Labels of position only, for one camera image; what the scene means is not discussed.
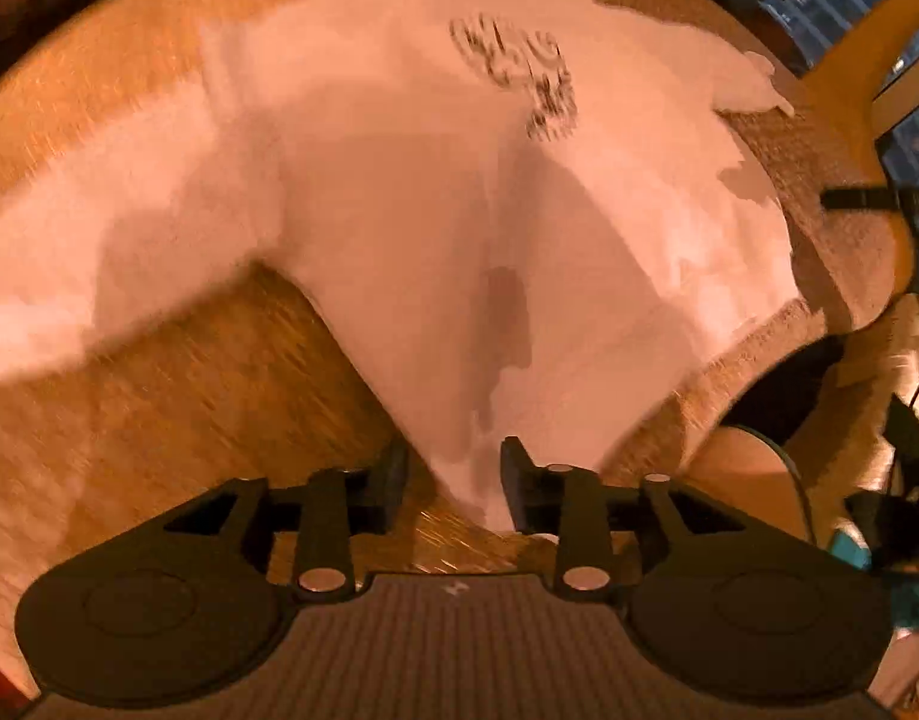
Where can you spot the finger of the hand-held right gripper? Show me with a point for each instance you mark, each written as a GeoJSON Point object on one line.
{"type": "Point", "coordinates": [864, 200]}

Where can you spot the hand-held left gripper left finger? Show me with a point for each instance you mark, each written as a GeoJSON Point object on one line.
{"type": "Point", "coordinates": [388, 487]}

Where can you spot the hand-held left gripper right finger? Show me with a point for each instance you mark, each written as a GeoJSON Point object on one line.
{"type": "Point", "coordinates": [518, 487]}

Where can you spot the white printed t-shirt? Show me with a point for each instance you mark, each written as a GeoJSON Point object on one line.
{"type": "Point", "coordinates": [399, 202]}

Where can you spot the gold floral lace tablecloth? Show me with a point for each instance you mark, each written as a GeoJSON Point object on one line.
{"type": "Point", "coordinates": [167, 405]}

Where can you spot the yellow wooden chair frame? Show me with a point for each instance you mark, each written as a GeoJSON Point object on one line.
{"type": "Point", "coordinates": [879, 30]}

